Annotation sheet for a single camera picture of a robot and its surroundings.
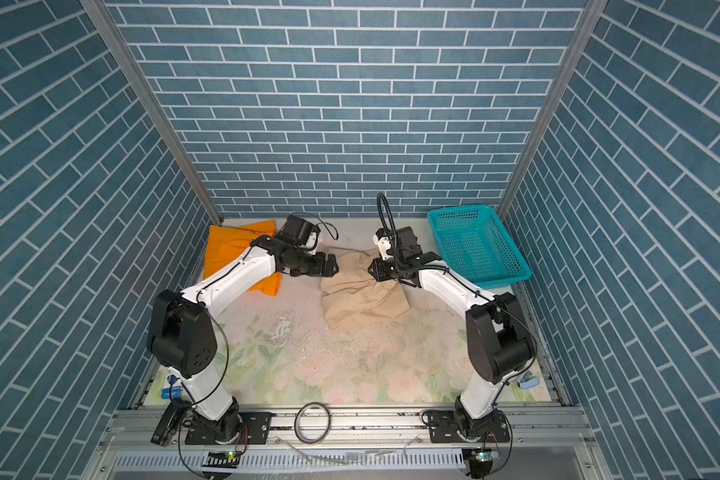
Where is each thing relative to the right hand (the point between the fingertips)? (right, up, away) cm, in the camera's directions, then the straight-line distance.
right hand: (371, 264), depth 91 cm
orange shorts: (-51, +6, +13) cm, 53 cm away
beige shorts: (-5, -10, +1) cm, 11 cm away
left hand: (-13, -1, -1) cm, 13 cm away
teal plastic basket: (+40, +8, +25) cm, 48 cm away
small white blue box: (-52, -33, -12) cm, 63 cm away
